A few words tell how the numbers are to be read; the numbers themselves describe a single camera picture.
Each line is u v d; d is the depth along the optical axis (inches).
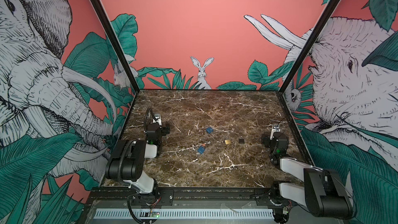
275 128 30.8
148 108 43.6
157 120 31.5
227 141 37.0
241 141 36.7
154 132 28.1
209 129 38.6
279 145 27.3
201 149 35.5
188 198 29.4
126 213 27.6
